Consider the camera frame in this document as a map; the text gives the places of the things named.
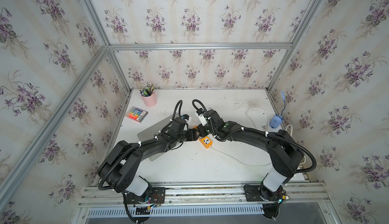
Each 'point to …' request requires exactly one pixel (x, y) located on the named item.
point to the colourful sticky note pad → (135, 114)
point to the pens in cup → (149, 91)
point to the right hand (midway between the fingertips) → (200, 127)
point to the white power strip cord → (238, 162)
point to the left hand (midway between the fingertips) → (198, 133)
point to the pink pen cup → (151, 101)
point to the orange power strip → (206, 142)
